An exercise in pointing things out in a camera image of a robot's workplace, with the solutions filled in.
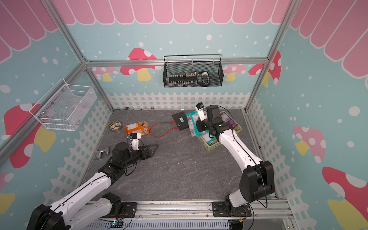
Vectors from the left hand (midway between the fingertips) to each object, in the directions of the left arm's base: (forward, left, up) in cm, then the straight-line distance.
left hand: (154, 148), depth 80 cm
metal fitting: (+4, +40, -14) cm, 43 cm away
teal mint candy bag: (+11, -33, -9) cm, 36 cm away
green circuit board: (-34, +18, -18) cm, 42 cm away
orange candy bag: (+25, +17, -14) cm, 34 cm away
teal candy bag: (+19, -21, +6) cm, 29 cm away
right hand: (+16, -25, +7) cm, 31 cm away
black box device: (+31, -13, -12) cm, 36 cm away
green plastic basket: (+7, -34, -9) cm, 36 cm away
